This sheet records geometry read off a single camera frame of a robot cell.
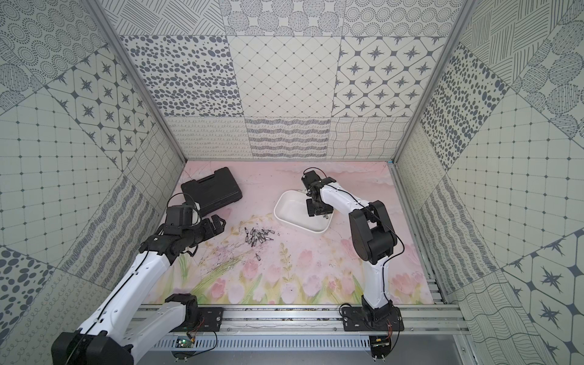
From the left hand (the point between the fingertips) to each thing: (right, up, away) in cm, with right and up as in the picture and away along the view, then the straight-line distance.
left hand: (213, 222), depth 81 cm
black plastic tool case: (-8, +10, +21) cm, 24 cm away
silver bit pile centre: (+15, -8, +12) cm, 20 cm away
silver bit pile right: (+17, -7, +14) cm, 23 cm away
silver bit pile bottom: (+12, -10, +11) cm, 19 cm away
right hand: (+41, +2, +14) cm, 43 cm away
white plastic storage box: (+28, +4, +20) cm, 34 cm away
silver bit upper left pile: (+9, -6, +14) cm, 18 cm away
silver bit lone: (+15, -15, +7) cm, 22 cm away
